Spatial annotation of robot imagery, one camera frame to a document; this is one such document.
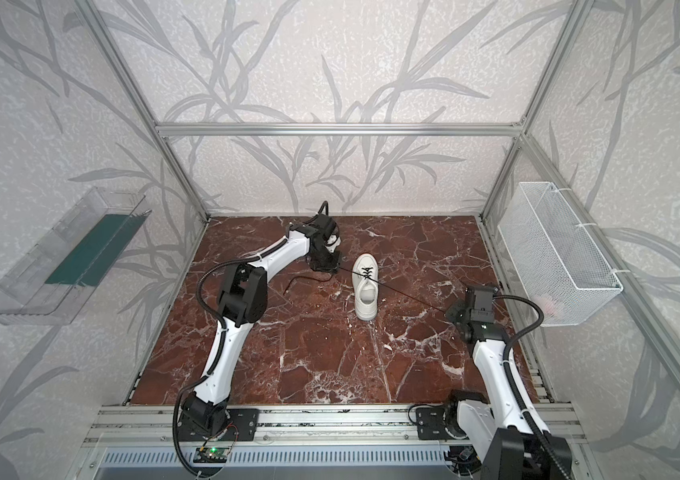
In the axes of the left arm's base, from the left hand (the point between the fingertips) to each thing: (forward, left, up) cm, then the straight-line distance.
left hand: (341, 260), depth 102 cm
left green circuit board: (-55, +29, -5) cm, 62 cm away
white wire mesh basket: (-21, -48, +32) cm, 62 cm away
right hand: (-18, -36, +6) cm, 40 cm away
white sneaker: (-10, -8, +3) cm, 13 cm away
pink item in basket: (-26, -53, +18) cm, 61 cm away
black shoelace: (-6, -9, +2) cm, 11 cm away
